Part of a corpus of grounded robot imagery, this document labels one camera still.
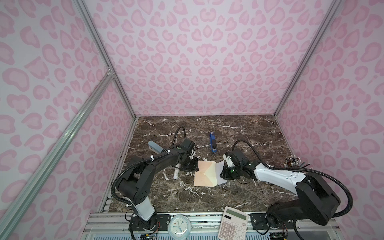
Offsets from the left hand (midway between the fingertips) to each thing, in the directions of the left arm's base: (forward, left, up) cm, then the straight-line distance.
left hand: (199, 167), depth 87 cm
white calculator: (-28, -16, -2) cm, 32 cm away
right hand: (-5, -12, +1) cm, 13 cm away
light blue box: (+14, +28, +1) cm, 31 cm away
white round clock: (-29, +10, 0) cm, 31 cm away
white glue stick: (-1, +13, -2) cm, 13 cm away
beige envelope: (-3, -4, -5) cm, 7 cm away
